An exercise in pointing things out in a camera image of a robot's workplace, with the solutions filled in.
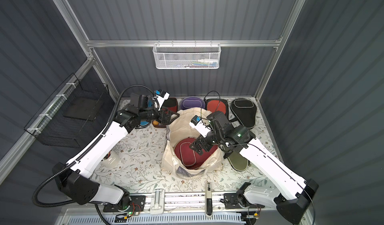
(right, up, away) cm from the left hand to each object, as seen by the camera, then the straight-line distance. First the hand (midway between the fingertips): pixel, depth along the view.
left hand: (174, 113), depth 73 cm
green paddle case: (+35, -29, +13) cm, 47 cm away
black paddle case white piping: (+47, +2, +36) cm, 59 cm away
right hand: (+12, -12, -4) cm, 17 cm away
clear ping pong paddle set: (+26, +6, +43) cm, 50 cm away
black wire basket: (-51, -1, +1) cm, 51 cm away
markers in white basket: (+16, +31, +19) cm, 40 cm away
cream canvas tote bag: (+1, -9, +14) cm, 17 cm away
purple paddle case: (+8, +9, +44) cm, 46 cm away
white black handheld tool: (+17, -43, -2) cm, 46 cm away
